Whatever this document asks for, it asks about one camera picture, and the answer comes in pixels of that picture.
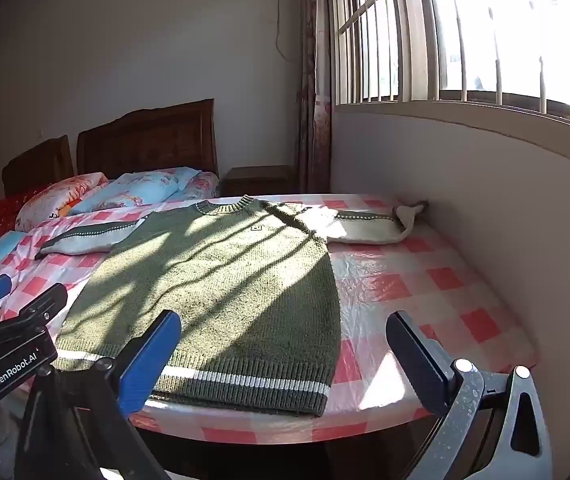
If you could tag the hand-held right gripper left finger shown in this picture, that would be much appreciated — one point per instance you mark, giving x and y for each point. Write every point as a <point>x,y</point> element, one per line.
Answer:
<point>151,360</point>

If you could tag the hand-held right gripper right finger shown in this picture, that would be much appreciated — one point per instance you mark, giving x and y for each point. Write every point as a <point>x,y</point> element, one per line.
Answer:
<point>415,355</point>

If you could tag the green knitted sweater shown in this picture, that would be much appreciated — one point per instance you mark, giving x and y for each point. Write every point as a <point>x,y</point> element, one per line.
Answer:
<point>215,285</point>

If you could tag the red white checked bed sheet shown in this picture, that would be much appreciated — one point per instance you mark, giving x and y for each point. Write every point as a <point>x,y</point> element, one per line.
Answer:
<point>415,285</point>

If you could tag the orange floral pillow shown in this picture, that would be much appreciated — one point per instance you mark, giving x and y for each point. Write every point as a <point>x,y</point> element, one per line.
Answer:
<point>57,197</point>

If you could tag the small wooden headboard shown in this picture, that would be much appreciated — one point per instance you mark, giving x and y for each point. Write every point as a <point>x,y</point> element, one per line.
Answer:
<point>40,165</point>

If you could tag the light blue floral pillow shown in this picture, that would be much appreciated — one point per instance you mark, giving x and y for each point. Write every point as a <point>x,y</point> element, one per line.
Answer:
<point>135,190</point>

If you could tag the large wooden headboard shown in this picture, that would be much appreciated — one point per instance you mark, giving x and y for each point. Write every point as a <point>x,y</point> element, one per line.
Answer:
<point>150,140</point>

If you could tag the wooden nightstand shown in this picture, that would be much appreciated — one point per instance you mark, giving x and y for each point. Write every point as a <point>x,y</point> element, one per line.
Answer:
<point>257,180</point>

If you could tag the floral curtain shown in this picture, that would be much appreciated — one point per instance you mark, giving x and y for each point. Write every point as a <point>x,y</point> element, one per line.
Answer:
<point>315,85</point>

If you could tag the barred window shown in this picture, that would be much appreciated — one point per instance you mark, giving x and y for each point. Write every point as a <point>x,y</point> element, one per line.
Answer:
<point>465,35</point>

